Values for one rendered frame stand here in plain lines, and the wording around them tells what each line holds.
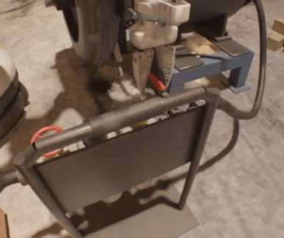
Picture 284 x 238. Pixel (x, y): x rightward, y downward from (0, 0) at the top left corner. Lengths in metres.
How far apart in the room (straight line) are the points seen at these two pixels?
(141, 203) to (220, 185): 0.33
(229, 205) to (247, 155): 0.27
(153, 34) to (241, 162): 0.75
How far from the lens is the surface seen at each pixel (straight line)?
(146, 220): 0.85
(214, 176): 0.98
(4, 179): 0.49
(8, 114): 1.16
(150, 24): 0.47
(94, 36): 0.84
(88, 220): 0.87
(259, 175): 1.06
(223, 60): 1.20
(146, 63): 0.52
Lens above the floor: 0.81
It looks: 45 degrees down
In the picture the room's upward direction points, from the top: 1 degrees counter-clockwise
